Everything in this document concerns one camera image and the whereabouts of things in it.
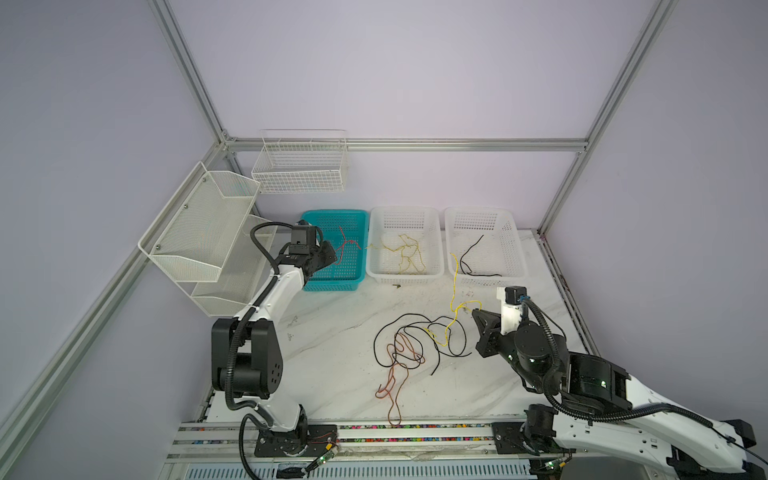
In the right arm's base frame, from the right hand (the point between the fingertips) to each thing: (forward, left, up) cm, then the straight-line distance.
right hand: (469, 313), depth 64 cm
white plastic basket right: (+46, -19, -28) cm, 57 cm away
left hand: (+27, +38, -10) cm, 47 cm away
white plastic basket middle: (+55, +21, -24) cm, 63 cm away
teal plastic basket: (+44, +35, -18) cm, 59 cm away
